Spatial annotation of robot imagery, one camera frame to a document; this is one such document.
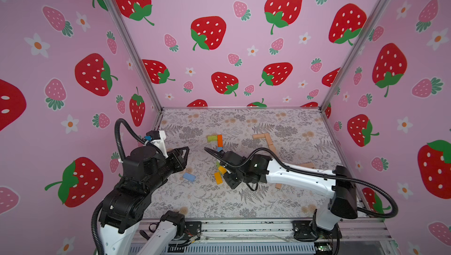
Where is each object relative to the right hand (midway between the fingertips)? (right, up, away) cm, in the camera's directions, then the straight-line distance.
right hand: (225, 180), depth 74 cm
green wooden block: (-9, +16, +31) cm, 36 cm away
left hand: (-12, +16, -14) cm, 24 cm away
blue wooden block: (-20, -4, +16) cm, 26 cm away
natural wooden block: (+20, +17, +34) cm, 42 cm away
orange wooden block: (-5, +14, +30) cm, 34 cm away
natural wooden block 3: (+27, +9, +27) cm, 39 cm away
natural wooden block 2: (+25, +15, +31) cm, 43 cm away
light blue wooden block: (-5, +10, +27) cm, 29 cm away
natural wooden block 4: (+45, +2, +21) cm, 49 cm away
